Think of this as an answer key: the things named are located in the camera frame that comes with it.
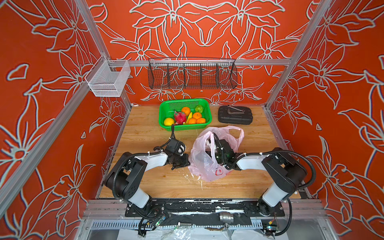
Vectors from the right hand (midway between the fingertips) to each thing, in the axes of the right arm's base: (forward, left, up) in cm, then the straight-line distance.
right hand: (197, 158), depth 86 cm
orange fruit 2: (+39, +7, +1) cm, 39 cm away
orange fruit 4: (+33, -1, +1) cm, 33 cm away
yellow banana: (+33, +5, 0) cm, 33 cm away
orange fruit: (+28, -4, +1) cm, 29 cm away
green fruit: (+39, -3, +2) cm, 39 cm away
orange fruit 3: (+27, +2, +2) cm, 27 cm away
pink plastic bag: (-6, -3, +7) cm, 9 cm away
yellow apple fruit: (+27, +19, +2) cm, 33 cm away
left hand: (-1, +4, -3) cm, 5 cm away
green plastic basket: (+42, +22, +1) cm, 47 cm away
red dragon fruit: (+29, +11, +4) cm, 31 cm away
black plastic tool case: (+33, -25, +2) cm, 41 cm away
